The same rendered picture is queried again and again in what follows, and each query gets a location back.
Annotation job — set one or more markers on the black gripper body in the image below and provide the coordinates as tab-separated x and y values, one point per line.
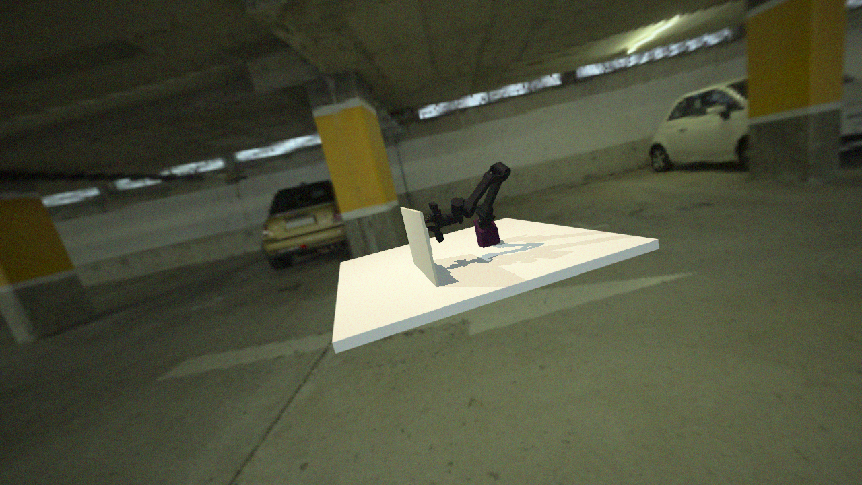
440	221

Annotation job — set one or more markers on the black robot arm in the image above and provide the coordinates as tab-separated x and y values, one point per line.
467	207

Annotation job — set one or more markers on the pale beige wall panel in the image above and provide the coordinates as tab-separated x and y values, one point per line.
419	243

